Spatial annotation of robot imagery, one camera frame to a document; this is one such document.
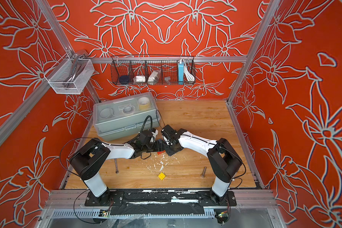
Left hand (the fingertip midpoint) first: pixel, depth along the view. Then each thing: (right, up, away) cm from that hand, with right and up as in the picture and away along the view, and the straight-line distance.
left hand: (164, 144), depth 91 cm
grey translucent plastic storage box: (-25, +18, -7) cm, 31 cm away
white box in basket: (-16, +42, -4) cm, 45 cm away
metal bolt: (+23, -14, -9) cm, 29 cm away
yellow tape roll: (-15, +27, +7) cm, 32 cm away
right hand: (+2, -3, -5) cm, 6 cm away
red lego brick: (-4, -5, -4) cm, 7 cm away
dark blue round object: (-29, +45, +7) cm, 54 cm away
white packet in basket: (-7, +45, +1) cm, 46 cm away
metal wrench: (-29, -14, -7) cm, 33 cm away
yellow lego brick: (-1, -15, -11) cm, 19 cm away
